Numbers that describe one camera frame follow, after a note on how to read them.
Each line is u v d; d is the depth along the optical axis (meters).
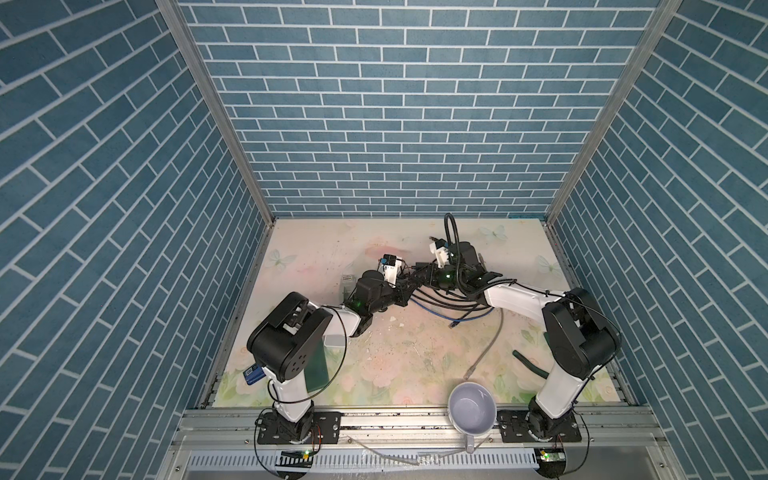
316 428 0.72
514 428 0.74
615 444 0.75
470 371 0.84
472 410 0.77
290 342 0.49
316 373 0.79
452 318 0.94
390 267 0.82
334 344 0.87
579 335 0.48
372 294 0.72
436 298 0.97
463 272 0.73
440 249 0.85
